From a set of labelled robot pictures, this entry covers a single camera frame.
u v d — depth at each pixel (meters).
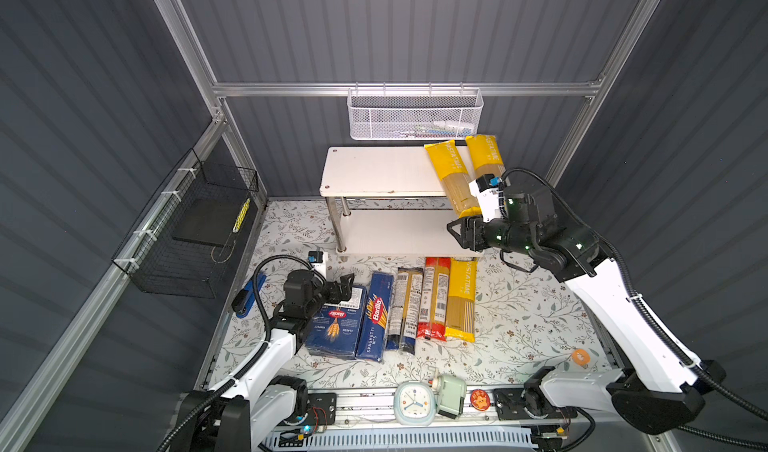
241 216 0.78
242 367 0.47
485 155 0.79
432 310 0.88
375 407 0.75
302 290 0.64
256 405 0.53
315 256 0.74
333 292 0.75
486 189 0.56
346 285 0.77
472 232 0.56
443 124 0.91
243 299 0.92
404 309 0.89
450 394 0.71
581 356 0.81
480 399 0.75
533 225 0.46
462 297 0.91
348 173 0.79
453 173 0.75
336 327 0.81
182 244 0.72
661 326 0.39
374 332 0.83
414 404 0.72
